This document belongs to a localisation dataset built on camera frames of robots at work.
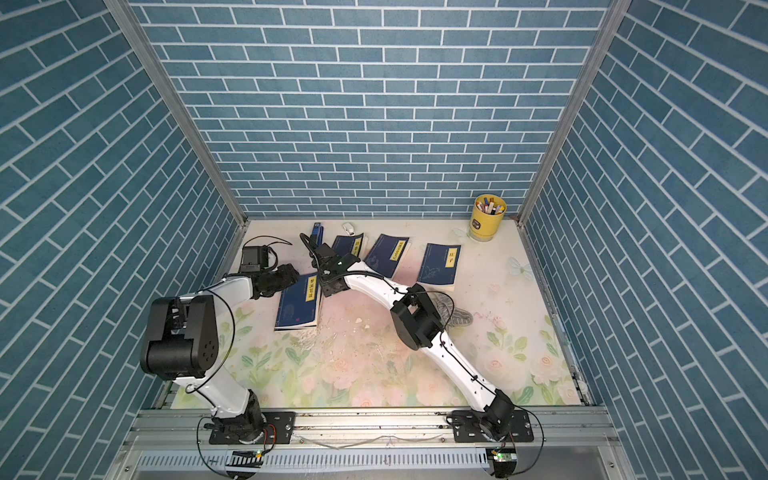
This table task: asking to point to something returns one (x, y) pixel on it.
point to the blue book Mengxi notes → (298, 303)
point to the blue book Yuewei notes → (385, 254)
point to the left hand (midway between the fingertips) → (298, 275)
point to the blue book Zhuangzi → (439, 266)
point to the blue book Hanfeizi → (348, 244)
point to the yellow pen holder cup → (486, 217)
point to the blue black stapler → (317, 233)
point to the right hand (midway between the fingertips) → (331, 287)
